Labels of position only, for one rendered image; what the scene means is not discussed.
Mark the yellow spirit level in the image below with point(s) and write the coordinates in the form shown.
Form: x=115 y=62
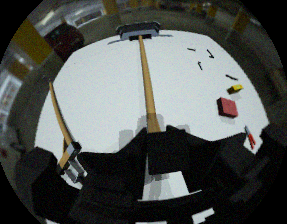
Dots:
x=235 y=88

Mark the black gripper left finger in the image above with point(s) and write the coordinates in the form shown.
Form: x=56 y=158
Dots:
x=129 y=162

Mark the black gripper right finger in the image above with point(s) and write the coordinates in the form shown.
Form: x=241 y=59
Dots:
x=203 y=155

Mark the red-handled pliers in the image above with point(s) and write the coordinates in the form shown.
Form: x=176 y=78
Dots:
x=251 y=138

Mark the red rectangular block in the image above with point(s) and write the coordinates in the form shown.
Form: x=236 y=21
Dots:
x=226 y=107

